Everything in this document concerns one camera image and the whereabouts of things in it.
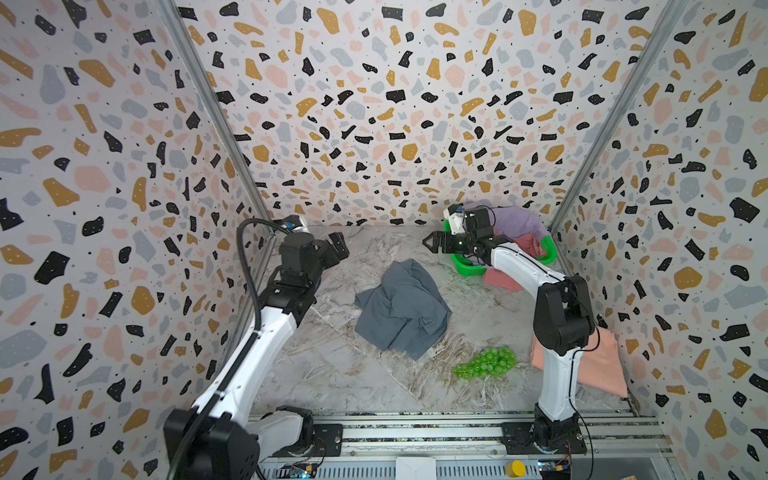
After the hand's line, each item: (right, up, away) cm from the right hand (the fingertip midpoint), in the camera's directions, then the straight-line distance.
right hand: (429, 233), depth 93 cm
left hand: (-27, -1, -18) cm, 33 cm away
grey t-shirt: (-8, -25, -1) cm, 26 cm away
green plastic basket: (+13, -11, +7) cm, 19 cm away
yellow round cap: (+17, -54, -27) cm, 63 cm away
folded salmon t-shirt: (+47, -39, -10) cm, 62 cm away
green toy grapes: (+16, -36, -10) cm, 41 cm away
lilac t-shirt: (+33, +7, +23) cm, 41 cm away
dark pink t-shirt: (+39, -2, +17) cm, 42 cm away
